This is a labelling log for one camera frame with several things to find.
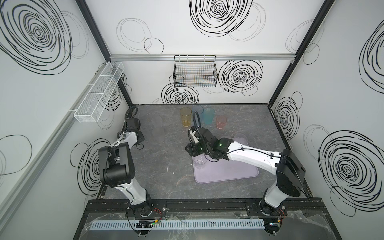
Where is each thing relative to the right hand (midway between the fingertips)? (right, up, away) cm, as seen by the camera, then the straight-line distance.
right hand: (186, 148), depth 79 cm
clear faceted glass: (+35, +3, +18) cm, 39 cm away
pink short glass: (+23, +14, +26) cm, 37 cm away
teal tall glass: (+15, +19, +34) cm, 42 cm away
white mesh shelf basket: (-46, +22, -7) cm, 52 cm away
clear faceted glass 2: (+8, -10, +10) cm, 16 cm away
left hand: (-33, +3, +16) cm, 37 cm away
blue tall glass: (+8, +22, +20) cm, 31 cm away
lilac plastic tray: (+11, -15, +8) cm, 20 cm away
